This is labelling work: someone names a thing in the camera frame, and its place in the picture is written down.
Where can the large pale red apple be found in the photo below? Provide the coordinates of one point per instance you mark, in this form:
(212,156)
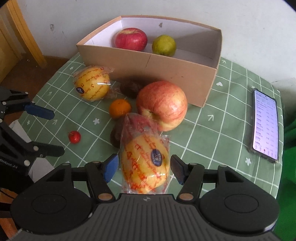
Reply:
(163,102)

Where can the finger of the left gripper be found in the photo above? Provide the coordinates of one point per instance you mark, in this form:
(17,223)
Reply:
(39,111)
(44,150)

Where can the yellow orange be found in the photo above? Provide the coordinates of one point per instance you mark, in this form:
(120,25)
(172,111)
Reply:
(93,83)
(144,156)

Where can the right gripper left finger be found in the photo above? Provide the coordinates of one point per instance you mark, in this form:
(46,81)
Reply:
(99,174)

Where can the green checked tablecloth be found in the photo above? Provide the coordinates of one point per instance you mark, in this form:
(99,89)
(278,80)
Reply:
(219,133)

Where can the yellow-green pear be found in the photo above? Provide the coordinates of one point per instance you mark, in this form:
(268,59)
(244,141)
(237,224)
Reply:
(164,45)

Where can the smartphone with lit screen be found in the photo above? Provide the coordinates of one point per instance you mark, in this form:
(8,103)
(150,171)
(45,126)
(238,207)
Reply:
(265,134)

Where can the dark red apple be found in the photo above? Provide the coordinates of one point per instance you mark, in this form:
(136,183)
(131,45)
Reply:
(131,39)

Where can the green cloth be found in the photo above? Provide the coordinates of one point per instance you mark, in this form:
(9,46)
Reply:
(285,226)

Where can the cardboard box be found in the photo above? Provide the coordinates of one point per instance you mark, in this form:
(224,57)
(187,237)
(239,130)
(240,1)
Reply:
(193,67)

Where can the wooden chair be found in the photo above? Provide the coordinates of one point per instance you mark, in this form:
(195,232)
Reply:
(16,39)

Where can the small red cherry tomato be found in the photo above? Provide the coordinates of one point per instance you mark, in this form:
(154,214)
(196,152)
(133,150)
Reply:
(74,137)

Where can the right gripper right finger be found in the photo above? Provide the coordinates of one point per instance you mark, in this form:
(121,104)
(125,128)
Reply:
(190,176)

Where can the dark red jujube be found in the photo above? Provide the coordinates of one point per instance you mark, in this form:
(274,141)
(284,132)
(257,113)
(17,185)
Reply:
(115,135)

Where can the small orange mandarin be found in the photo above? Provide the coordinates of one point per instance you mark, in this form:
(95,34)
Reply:
(119,108)

